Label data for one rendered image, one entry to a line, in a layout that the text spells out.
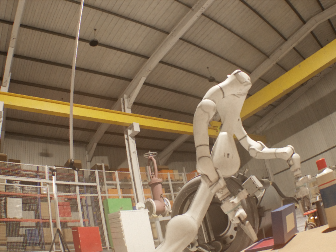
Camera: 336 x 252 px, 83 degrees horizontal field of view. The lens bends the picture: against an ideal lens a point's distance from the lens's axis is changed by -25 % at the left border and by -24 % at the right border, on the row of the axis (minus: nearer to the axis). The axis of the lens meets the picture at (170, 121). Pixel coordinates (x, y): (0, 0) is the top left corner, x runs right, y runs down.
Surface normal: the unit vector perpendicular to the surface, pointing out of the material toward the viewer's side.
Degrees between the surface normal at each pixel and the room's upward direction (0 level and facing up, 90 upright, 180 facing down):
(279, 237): 90
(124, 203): 90
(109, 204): 90
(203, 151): 98
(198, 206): 90
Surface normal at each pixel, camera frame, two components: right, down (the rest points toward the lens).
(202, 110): -0.18, -0.29
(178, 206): -0.71, -0.18
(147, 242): 0.60, -0.44
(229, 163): 0.07, -0.43
